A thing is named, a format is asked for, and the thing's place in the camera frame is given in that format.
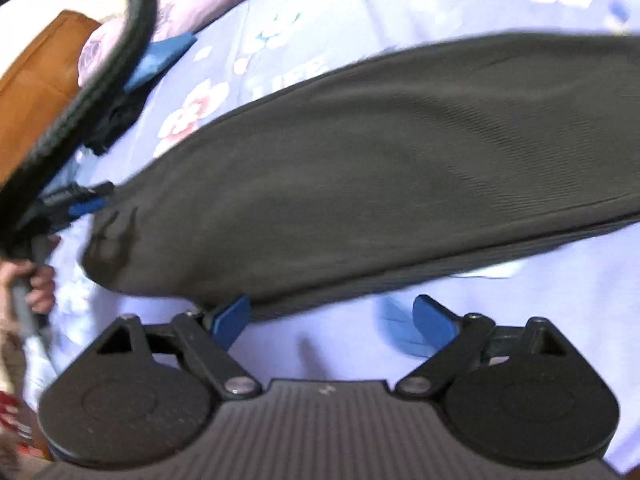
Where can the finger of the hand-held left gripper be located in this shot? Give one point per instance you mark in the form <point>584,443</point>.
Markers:
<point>87,207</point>

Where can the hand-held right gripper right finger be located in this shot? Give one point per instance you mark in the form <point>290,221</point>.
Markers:
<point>434,321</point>

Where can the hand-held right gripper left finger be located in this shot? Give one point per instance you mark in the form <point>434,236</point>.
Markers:
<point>231,320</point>

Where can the black pants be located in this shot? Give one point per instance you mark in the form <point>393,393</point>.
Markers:
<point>375,170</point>

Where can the person's left hand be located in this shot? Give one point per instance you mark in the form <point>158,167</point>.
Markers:
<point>42,290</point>

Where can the dark cloth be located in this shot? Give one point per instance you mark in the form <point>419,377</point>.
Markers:
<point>117,120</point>

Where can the red patterned cloth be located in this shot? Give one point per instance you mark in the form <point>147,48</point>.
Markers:
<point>15,417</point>

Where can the wooden headboard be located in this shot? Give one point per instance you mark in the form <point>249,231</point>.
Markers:
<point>40,75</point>

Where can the blue cloth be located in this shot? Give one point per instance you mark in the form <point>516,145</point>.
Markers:
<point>160,55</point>

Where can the pink blanket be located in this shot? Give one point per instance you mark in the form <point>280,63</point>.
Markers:
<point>200,5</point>

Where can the purple floral bed sheet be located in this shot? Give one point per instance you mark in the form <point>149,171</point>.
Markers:
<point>425,0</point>

